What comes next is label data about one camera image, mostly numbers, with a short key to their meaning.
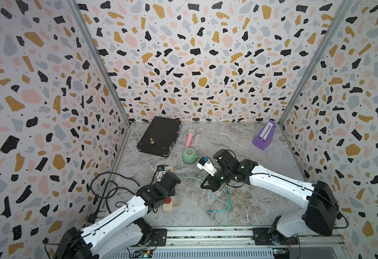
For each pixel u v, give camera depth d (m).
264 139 1.04
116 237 0.55
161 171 0.72
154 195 0.58
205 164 0.69
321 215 0.41
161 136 1.04
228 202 0.84
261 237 0.73
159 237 0.73
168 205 0.81
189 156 0.91
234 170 0.60
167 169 0.95
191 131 1.12
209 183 0.66
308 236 0.76
